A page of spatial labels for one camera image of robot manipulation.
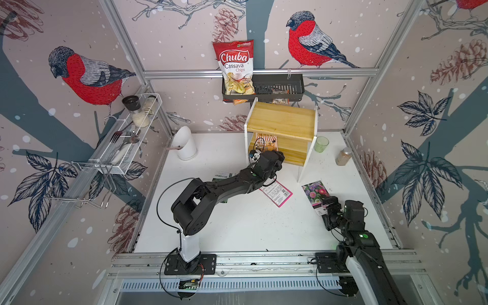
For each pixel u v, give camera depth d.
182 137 1.04
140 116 0.78
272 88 1.07
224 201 0.90
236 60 0.81
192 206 0.50
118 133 0.71
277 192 0.94
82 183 0.58
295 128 0.77
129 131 0.78
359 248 0.57
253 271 0.73
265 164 0.68
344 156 0.99
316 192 0.95
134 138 0.71
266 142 0.95
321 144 1.13
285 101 0.90
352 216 0.63
